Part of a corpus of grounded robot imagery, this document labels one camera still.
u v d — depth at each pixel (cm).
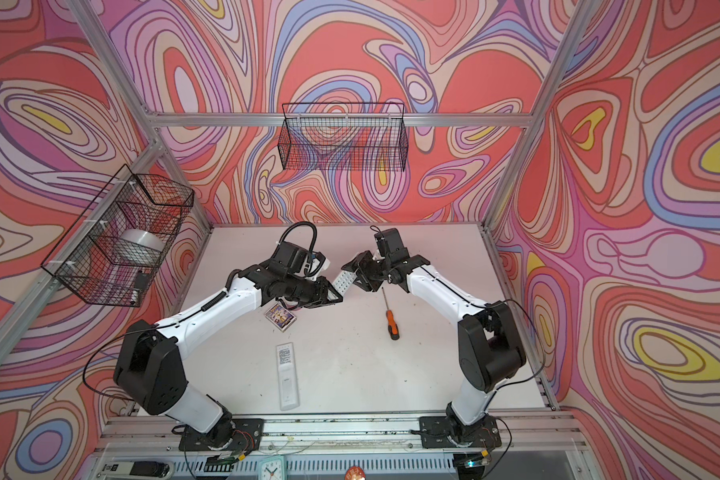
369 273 76
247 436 72
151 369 43
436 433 74
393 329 90
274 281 61
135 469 66
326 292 75
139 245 69
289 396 78
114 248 70
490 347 46
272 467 68
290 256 67
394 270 65
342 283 81
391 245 68
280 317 93
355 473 69
